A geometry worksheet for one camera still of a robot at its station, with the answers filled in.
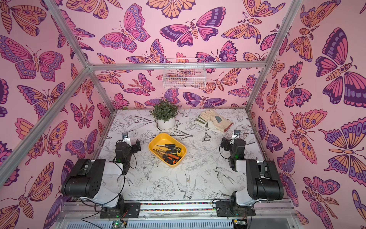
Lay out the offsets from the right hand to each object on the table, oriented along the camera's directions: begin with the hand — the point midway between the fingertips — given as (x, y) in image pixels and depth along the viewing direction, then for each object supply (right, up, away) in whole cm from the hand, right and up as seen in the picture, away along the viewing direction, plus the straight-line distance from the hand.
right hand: (228, 137), depth 93 cm
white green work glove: (-11, +8, +15) cm, 20 cm away
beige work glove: (-1, +10, +16) cm, 19 cm away
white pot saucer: (-43, +4, +13) cm, 45 cm away
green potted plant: (-42, +18, -1) cm, 45 cm away
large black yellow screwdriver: (-38, -7, +2) cm, 38 cm away
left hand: (-64, -1, +1) cm, 64 cm away
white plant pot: (-42, +8, +15) cm, 45 cm away
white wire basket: (-29, +43, +2) cm, 52 cm away
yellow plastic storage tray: (-41, -8, +3) cm, 42 cm away
